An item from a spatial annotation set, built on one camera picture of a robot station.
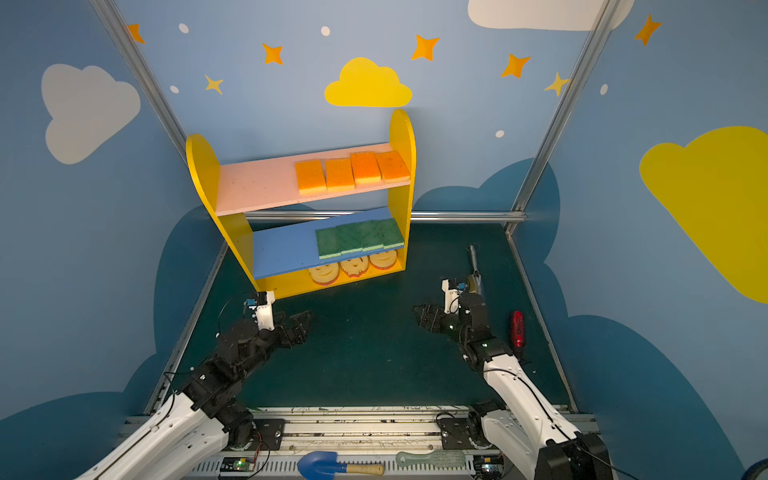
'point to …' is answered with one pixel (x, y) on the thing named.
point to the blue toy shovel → (324, 465)
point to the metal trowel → (475, 279)
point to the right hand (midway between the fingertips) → (427, 305)
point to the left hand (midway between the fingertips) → (298, 311)
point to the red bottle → (518, 329)
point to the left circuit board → (237, 464)
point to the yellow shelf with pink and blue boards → (286, 263)
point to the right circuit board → (489, 466)
